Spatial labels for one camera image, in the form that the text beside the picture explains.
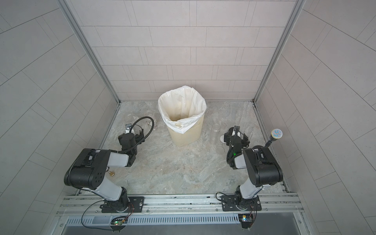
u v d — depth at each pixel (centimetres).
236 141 68
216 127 83
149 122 91
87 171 44
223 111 110
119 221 64
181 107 93
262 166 46
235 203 71
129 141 70
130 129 77
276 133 68
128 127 77
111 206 66
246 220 68
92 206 71
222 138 94
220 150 91
